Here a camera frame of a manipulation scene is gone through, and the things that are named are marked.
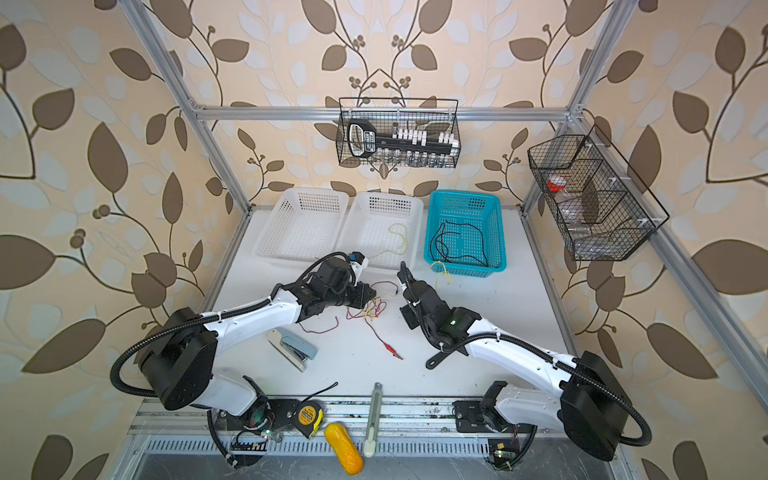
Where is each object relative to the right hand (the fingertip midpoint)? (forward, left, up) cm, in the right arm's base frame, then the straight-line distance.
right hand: (412, 299), depth 82 cm
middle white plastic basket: (+38, +8, -12) cm, 41 cm away
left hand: (+3, +10, 0) cm, 11 cm away
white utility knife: (-31, +12, -11) cm, 35 cm away
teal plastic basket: (+33, -23, -11) cm, 42 cm away
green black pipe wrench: (-20, -5, +18) cm, 27 cm away
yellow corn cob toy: (-34, +17, -9) cm, 39 cm away
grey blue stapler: (-9, +34, -10) cm, 37 cm away
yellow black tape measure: (-26, +27, -9) cm, 39 cm away
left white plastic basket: (+40, +39, -12) cm, 57 cm away
